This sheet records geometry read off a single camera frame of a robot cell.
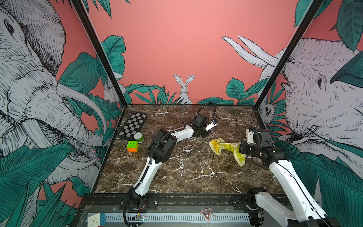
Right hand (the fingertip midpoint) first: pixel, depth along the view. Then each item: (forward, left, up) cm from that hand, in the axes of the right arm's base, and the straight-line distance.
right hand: (240, 142), depth 79 cm
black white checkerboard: (+21, +70, -12) cm, 74 cm away
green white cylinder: (+9, +63, -10) cm, 64 cm away
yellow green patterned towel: (+4, +10, -11) cm, 15 cm away
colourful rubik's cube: (+3, +66, -11) cm, 67 cm away
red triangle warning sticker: (-33, +20, -15) cm, 41 cm away
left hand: (+18, +13, -11) cm, 25 cm away
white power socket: (-36, +72, -10) cm, 82 cm away
